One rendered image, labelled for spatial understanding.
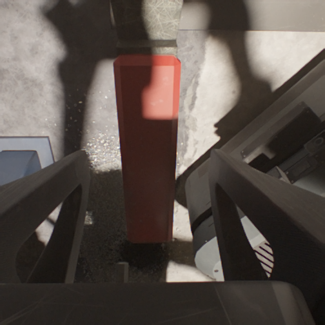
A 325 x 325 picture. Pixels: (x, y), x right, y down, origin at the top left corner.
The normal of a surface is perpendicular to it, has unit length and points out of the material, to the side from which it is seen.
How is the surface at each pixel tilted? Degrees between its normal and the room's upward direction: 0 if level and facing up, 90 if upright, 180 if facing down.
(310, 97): 90
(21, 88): 0
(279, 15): 0
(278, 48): 0
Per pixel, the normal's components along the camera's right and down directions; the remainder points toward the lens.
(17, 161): 0.01, -0.81
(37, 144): 0.03, 0.58
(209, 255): -0.58, 0.15
